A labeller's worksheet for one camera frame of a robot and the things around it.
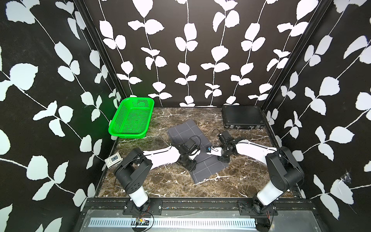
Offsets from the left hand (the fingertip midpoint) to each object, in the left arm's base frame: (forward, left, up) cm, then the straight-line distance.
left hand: (193, 164), depth 87 cm
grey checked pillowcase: (0, -9, -1) cm, 9 cm away
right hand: (+8, -17, -1) cm, 19 cm away
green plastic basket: (+42, +47, -3) cm, 63 cm away
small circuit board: (-28, +28, -3) cm, 39 cm away
